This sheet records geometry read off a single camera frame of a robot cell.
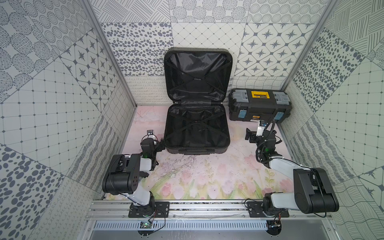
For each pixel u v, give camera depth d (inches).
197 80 37.3
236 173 33.9
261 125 30.4
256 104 38.8
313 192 16.9
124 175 18.0
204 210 29.5
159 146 31.8
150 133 32.4
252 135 32.1
